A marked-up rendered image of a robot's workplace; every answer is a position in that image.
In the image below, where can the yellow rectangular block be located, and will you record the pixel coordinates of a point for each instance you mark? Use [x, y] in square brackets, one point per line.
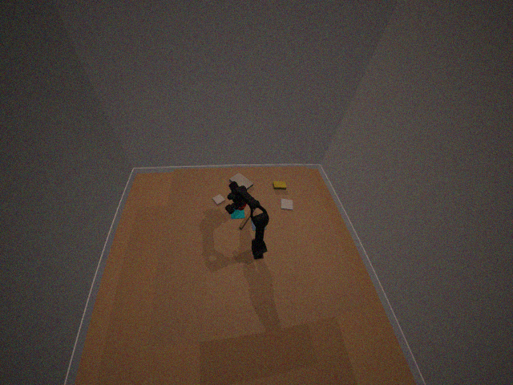
[279, 185]

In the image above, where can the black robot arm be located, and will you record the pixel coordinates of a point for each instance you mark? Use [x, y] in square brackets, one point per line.
[260, 221]

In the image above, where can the beige flat block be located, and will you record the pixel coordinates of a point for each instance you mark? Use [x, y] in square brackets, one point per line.
[241, 180]

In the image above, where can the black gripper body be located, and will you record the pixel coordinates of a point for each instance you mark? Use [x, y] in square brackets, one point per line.
[230, 208]

